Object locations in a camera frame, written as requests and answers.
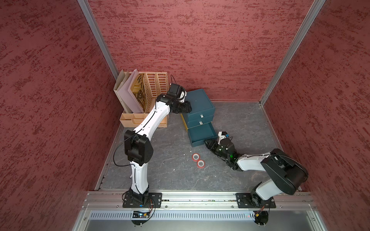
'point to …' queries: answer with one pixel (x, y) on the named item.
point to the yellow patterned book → (138, 88)
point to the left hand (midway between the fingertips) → (187, 111)
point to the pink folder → (126, 96)
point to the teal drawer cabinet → (198, 121)
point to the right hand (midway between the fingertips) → (204, 144)
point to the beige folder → (121, 78)
